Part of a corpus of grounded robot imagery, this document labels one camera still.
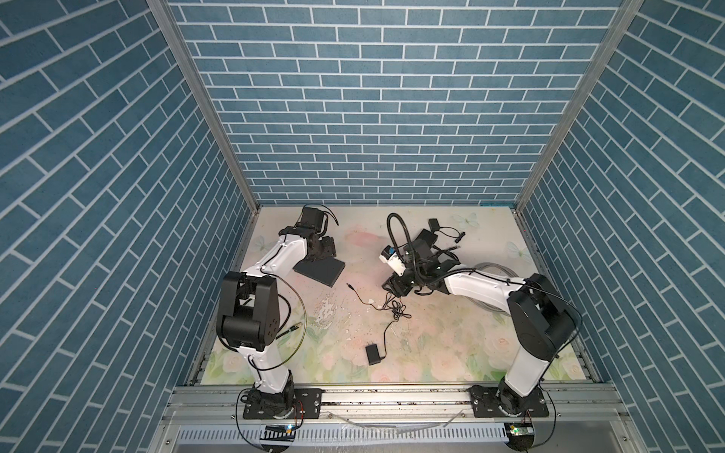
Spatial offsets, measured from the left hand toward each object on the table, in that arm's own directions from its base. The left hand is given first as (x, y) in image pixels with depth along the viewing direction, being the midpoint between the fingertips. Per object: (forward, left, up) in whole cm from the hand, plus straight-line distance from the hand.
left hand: (325, 250), depth 95 cm
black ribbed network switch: (-2, -33, +6) cm, 33 cm away
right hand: (-9, -21, -2) cm, 23 cm away
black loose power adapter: (-32, -16, -8) cm, 36 cm away
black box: (-3, +1, -8) cm, 8 cm away
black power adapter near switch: (+18, -42, -8) cm, 46 cm away
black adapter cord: (-17, -24, -9) cm, 31 cm away
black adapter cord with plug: (+11, -50, -8) cm, 52 cm away
